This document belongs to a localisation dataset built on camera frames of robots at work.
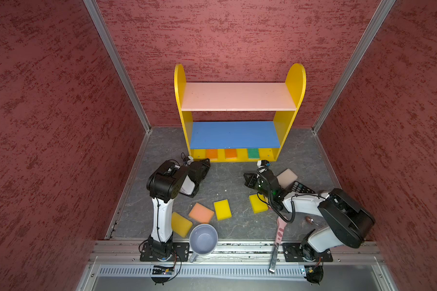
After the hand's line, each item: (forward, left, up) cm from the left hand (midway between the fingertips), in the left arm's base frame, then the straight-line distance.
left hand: (211, 161), depth 102 cm
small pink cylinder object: (-32, -46, +3) cm, 56 cm away
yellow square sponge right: (-27, -24, +8) cm, 37 cm away
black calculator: (-16, -47, 0) cm, 50 cm away
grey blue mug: (-40, +1, -2) cm, 40 cm away
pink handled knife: (-36, -33, +1) cm, 49 cm away
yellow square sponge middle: (-28, -7, 0) cm, 29 cm away
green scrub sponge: (+5, -25, +2) cm, 26 cm away
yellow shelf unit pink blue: (+3, -16, +14) cm, 21 cm away
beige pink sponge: (-10, -42, -1) cm, 43 cm away
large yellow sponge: (-35, +12, +1) cm, 37 cm away
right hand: (-14, -17, +6) cm, 22 cm away
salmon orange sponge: (-30, +3, 0) cm, 30 cm away
